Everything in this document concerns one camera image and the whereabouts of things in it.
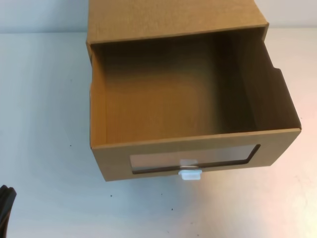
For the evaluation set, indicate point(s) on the cardboard drawer with window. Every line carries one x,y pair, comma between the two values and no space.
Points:
213,97

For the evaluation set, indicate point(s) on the white plastic handle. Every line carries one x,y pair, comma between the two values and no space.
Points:
189,170

